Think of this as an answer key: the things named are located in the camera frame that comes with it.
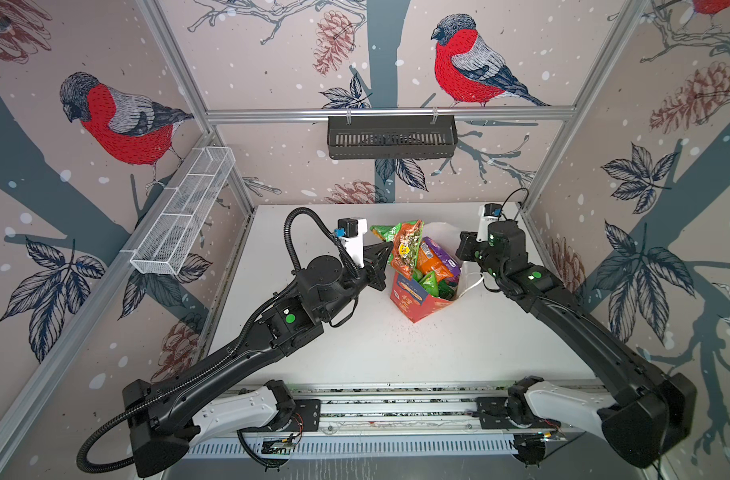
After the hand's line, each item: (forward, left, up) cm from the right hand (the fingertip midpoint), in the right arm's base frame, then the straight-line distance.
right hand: (458, 235), depth 77 cm
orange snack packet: (-3, +8, -8) cm, 12 cm away
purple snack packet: (-5, +2, -6) cm, 8 cm away
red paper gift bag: (-14, +13, -8) cm, 21 cm away
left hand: (-15, +17, +13) cm, 26 cm away
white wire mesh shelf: (-10, +73, +6) cm, 74 cm away
